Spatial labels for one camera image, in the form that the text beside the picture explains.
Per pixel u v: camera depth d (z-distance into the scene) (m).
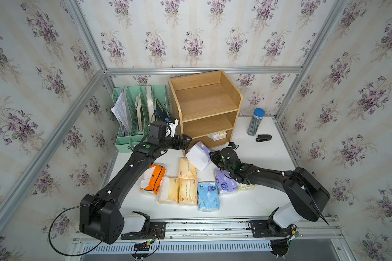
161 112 1.11
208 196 0.79
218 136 1.01
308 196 0.45
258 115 0.96
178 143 0.69
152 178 0.82
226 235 0.73
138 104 0.98
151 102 0.93
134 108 0.96
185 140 0.70
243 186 0.82
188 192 0.80
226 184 0.82
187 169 0.88
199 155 0.90
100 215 0.39
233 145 0.81
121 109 0.88
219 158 0.70
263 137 1.07
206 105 0.82
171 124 0.70
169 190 0.80
